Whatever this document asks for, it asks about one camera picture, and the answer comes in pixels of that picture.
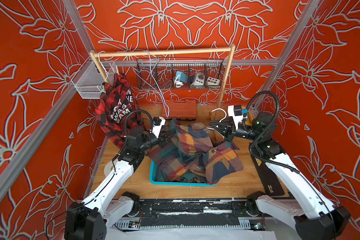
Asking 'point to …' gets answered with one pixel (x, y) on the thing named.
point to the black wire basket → (156, 73)
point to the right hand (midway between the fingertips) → (208, 125)
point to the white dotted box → (212, 81)
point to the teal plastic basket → (153, 174)
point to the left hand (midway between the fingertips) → (172, 129)
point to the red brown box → (179, 110)
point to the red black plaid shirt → (117, 110)
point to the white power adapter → (199, 79)
